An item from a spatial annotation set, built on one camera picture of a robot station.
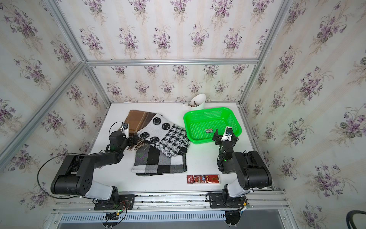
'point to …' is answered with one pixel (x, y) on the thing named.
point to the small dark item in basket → (209, 130)
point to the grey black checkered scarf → (150, 161)
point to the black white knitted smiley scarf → (169, 139)
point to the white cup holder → (198, 102)
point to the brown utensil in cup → (195, 105)
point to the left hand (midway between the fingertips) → (130, 133)
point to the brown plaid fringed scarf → (135, 119)
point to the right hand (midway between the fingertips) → (226, 131)
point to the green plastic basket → (200, 124)
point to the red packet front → (203, 179)
